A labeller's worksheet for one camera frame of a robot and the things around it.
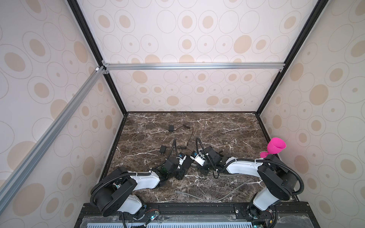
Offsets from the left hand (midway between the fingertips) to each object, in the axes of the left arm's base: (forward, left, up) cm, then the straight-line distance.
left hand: (187, 167), depth 87 cm
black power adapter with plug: (+14, +17, -3) cm, 22 cm away
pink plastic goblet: (+7, -50, +13) cm, 52 cm away
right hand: (+2, -7, -2) cm, 7 cm away
